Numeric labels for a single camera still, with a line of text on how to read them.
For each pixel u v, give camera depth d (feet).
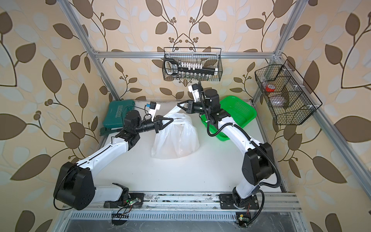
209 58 2.99
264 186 1.61
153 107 2.18
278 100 2.63
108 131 3.41
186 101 2.32
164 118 2.32
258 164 1.46
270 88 2.65
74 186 1.36
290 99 2.42
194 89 2.26
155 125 2.19
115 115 3.47
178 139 2.67
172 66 2.74
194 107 2.22
